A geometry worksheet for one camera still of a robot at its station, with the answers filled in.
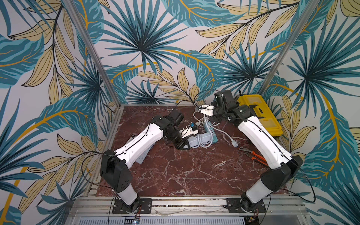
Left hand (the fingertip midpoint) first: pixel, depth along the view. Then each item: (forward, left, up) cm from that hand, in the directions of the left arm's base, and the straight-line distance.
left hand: (186, 148), depth 74 cm
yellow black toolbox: (+30, -52, -2) cm, 60 cm away
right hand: (+19, -14, +12) cm, 27 cm away
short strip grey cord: (+5, -27, -1) cm, 27 cm away
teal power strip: (+17, -21, -16) cm, 31 cm away
